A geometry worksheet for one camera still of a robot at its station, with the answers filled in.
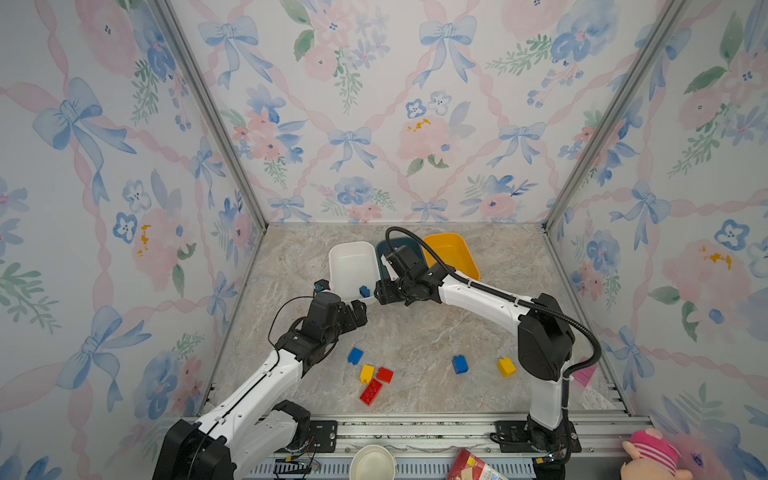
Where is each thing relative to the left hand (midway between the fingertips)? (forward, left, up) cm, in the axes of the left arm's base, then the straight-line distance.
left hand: (354, 307), depth 83 cm
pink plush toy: (-34, -69, -6) cm, 77 cm away
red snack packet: (-35, -27, -9) cm, 45 cm away
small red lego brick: (-14, -8, -13) cm, 21 cm away
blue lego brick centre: (-11, -30, -12) cm, 34 cm away
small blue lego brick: (+11, -1, -10) cm, 15 cm away
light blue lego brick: (-9, 0, -13) cm, 16 cm away
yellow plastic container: (+33, -34, -14) cm, 50 cm away
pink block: (-14, -63, -11) cm, 66 cm away
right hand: (+6, -7, -1) cm, 10 cm away
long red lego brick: (-19, -5, -13) cm, 23 cm away
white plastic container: (+22, +3, -13) cm, 26 cm away
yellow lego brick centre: (-15, -4, -11) cm, 19 cm away
